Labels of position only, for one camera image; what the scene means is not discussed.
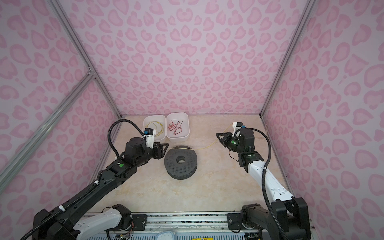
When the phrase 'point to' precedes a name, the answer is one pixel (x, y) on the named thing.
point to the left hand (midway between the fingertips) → (165, 141)
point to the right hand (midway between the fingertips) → (216, 133)
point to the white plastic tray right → (175, 117)
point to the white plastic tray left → (161, 118)
